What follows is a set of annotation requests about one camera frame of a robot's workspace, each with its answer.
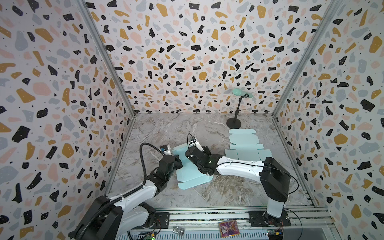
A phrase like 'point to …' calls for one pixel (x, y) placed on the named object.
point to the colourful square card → (229, 228)
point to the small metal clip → (177, 230)
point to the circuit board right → (275, 234)
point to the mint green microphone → (237, 91)
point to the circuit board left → (150, 236)
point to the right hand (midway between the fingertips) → (198, 147)
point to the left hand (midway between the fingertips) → (182, 153)
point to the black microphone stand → (234, 123)
